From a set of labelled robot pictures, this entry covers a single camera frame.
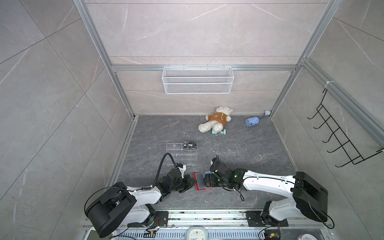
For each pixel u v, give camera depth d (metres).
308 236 0.67
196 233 0.68
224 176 0.63
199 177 0.84
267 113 1.22
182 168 0.81
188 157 0.95
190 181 0.76
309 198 0.42
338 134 0.69
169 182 0.66
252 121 1.11
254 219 0.75
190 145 0.93
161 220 0.73
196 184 0.82
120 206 0.43
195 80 1.01
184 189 0.75
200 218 0.75
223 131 1.06
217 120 1.06
